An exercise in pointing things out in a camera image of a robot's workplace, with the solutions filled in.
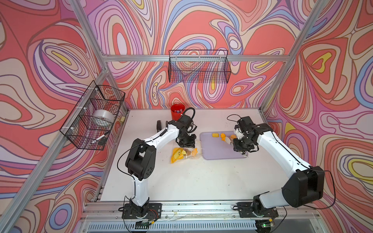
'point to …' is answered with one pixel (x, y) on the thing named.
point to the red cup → (177, 110)
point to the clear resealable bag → (179, 154)
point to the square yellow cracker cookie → (215, 135)
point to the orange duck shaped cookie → (223, 136)
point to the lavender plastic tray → (213, 147)
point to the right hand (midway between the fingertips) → (238, 152)
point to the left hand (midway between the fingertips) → (197, 146)
